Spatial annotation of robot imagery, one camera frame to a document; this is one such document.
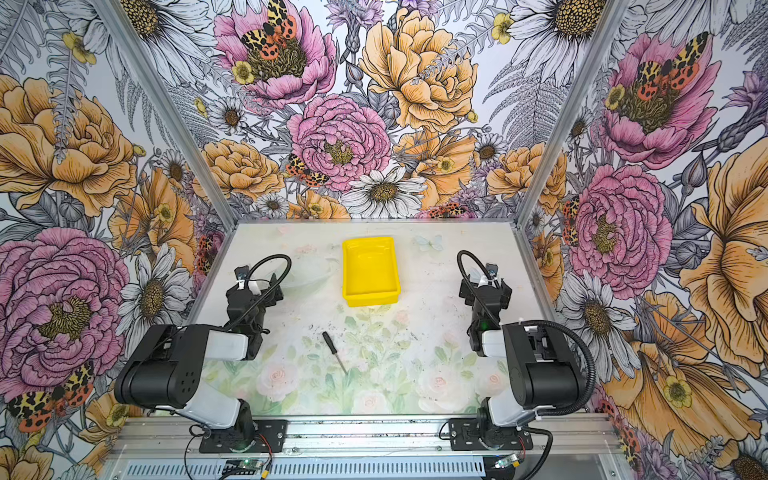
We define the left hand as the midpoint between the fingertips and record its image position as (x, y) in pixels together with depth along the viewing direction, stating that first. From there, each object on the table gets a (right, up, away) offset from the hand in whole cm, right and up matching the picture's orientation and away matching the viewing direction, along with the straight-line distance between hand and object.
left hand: (261, 285), depth 93 cm
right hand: (+68, 0, 0) cm, 68 cm away
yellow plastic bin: (+33, +3, +12) cm, 35 cm away
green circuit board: (+5, -40, -22) cm, 46 cm away
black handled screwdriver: (+23, -18, -5) cm, 30 cm away
